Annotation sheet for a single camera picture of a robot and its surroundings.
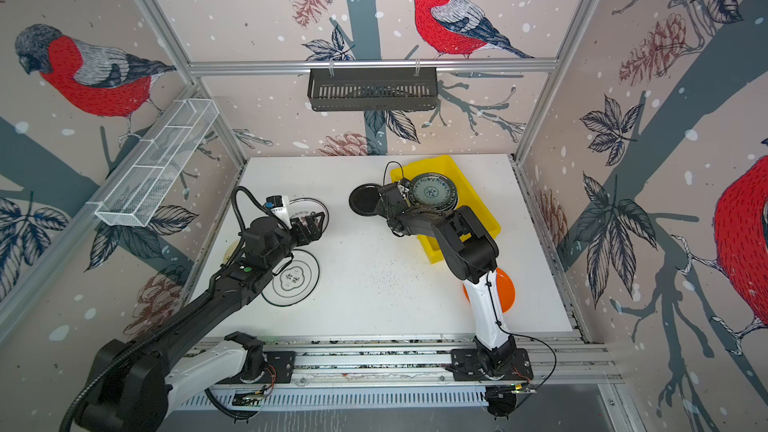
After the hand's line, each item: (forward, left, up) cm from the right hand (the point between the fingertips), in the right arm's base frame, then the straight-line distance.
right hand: (381, 206), depth 104 cm
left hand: (-17, +17, +18) cm, 30 cm away
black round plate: (+3, +7, 0) cm, 7 cm away
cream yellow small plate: (-20, +48, 0) cm, 52 cm away
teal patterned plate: (+6, -19, +1) cm, 20 cm away
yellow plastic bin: (+4, -31, +2) cm, 31 cm away
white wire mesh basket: (-21, +57, +31) cm, 68 cm away
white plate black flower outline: (-28, +24, -1) cm, 37 cm away
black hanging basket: (+32, +3, +27) cm, 42 cm away
